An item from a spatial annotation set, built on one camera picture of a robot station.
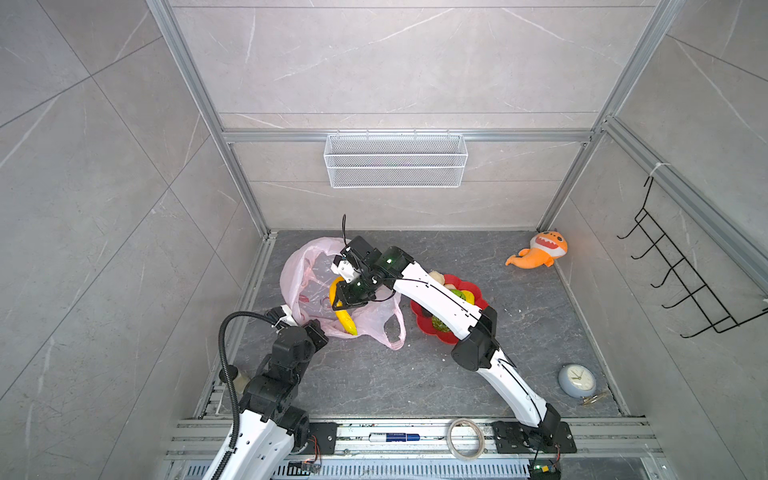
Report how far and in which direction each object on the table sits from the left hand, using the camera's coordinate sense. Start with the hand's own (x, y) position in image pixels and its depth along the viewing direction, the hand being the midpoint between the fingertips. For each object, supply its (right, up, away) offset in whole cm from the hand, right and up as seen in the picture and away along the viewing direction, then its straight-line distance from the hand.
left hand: (323, 317), depth 78 cm
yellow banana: (+5, +1, -1) cm, 6 cm away
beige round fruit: (+33, +10, +18) cm, 39 cm away
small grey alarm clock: (+69, -18, +2) cm, 71 cm away
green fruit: (+40, +4, +16) cm, 43 cm away
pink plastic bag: (-3, +11, -5) cm, 13 cm away
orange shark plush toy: (+74, +19, +27) cm, 81 cm away
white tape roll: (+32, -29, -5) cm, 44 cm away
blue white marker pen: (+14, -29, -5) cm, 33 cm away
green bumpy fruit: (+28, +2, -17) cm, 33 cm away
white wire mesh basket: (+7, +49, +23) cm, 55 cm away
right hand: (+4, +2, +1) cm, 5 cm away
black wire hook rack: (+84, +8, -13) cm, 86 cm away
